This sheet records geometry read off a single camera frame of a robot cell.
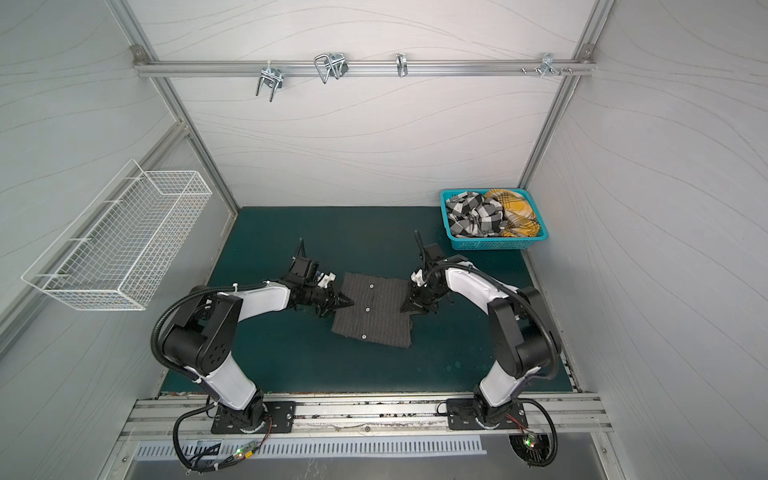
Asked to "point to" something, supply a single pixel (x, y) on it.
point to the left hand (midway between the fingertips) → (357, 299)
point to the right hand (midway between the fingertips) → (408, 304)
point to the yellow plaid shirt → (520, 218)
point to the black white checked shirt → (471, 215)
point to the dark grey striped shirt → (375, 314)
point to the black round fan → (535, 449)
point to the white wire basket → (115, 252)
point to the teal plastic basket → (495, 242)
